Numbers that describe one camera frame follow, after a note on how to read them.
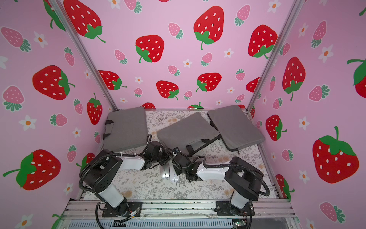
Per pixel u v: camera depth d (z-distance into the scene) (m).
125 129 1.05
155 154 0.77
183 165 0.66
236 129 1.05
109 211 0.73
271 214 0.73
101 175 0.46
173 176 0.84
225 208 0.73
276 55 0.86
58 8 0.69
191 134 1.01
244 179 0.45
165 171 0.86
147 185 0.82
